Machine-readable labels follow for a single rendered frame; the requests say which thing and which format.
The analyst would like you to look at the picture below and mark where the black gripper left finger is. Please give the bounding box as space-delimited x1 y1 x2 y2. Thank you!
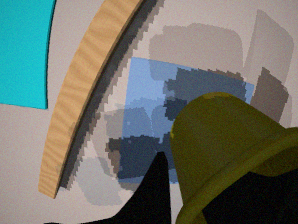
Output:
84 152 172 224

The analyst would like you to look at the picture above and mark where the yellow cup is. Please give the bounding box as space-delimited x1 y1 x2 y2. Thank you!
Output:
170 92 298 224

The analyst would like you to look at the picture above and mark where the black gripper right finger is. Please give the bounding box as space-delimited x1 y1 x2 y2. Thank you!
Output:
202 168 298 224

